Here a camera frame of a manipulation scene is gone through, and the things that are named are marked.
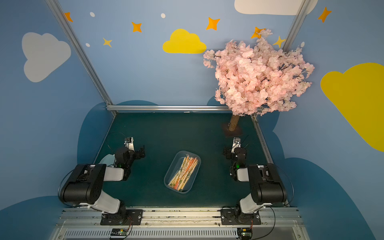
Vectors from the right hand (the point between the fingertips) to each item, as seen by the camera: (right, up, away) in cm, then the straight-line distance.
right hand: (236, 144), depth 95 cm
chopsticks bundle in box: (-34, -16, -8) cm, 38 cm away
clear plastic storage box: (-40, -12, -5) cm, 42 cm away
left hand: (-65, 0, 0) cm, 65 cm away
